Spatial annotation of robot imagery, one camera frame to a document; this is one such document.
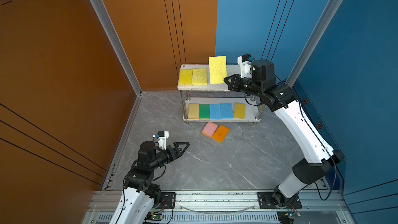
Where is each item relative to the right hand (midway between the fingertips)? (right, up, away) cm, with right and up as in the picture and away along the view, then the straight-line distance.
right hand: (222, 79), depth 66 cm
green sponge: (-8, -15, +33) cm, 37 cm away
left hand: (-17, -31, +7) cm, 36 cm away
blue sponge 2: (+6, -15, +33) cm, 37 cm away
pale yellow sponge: (-15, -15, +32) cm, 39 cm away
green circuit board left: (-31, -62, +4) cm, 70 cm away
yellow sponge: (+15, -15, +33) cm, 39 cm away
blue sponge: (-1, -15, +33) cm, 37 cm away
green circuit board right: (+30, -63, +4) cm, 70 cm away
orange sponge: (+2, -29, +29) cm, 41 cm away
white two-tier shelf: (-9, -9, +41) cm, 43 cm away
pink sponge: (-5, -26, +30) cm, 41 cm away
